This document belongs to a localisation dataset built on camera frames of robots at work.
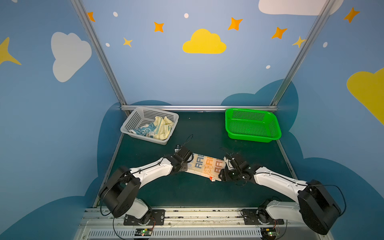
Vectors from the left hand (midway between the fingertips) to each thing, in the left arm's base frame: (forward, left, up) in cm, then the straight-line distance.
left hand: (184, 165), depth 89 cm
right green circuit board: (-33, -43, -4) cm, 54 cm away
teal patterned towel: (+26, +28, +2) cm, 38 cm away
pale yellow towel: (+26, +16, +4) cm, 31 cm away
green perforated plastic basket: (+29, -47, +4) cm, 56 cm away
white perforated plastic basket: (+41, +36, +2) cm, 55 cm away
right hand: (-5, -24, -1) cm, 25 cm away
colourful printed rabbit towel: (+1, -14, -2) cm, 14 cm away
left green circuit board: (-33, +18, -4) cm, 38 cm away
